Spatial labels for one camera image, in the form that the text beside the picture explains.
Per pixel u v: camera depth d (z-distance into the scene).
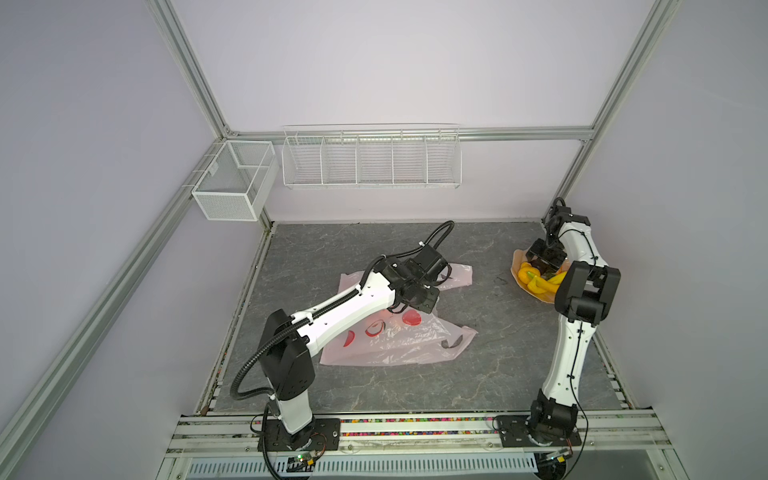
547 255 0.90
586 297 0.63
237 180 1.05
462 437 0.74
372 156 0.99
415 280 0.55
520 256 1.04
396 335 0.79
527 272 0.96
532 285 0.94
